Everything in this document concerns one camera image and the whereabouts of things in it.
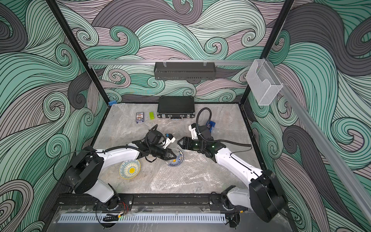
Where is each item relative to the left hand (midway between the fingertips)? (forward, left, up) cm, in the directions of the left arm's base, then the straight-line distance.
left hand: (176, 156), depth 81 cm
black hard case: (+46, +2, -9) cm, 47 cm away
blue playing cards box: (+35, +30, -8) cm, 47 cm away
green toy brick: (+38, +21, -9) cm, 44 cm away
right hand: (+5, -2, +6) cm, 8 cm away
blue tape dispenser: (+27, -24, -6) cm, 36 cm away
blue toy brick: (+52, +59, -9) cm, 79 cm away
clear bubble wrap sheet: (-7, -13, -8) cm, 17 cm away
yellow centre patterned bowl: (-5, +28, -7) cm, 29 cm away
